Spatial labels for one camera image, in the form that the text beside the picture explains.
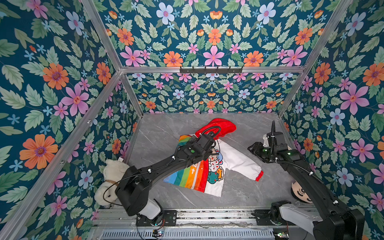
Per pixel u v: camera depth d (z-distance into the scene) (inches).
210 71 36.3
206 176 33.9
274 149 23.7
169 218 28.9
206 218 29.5
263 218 28.9
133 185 17.9
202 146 24.3
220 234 27.7
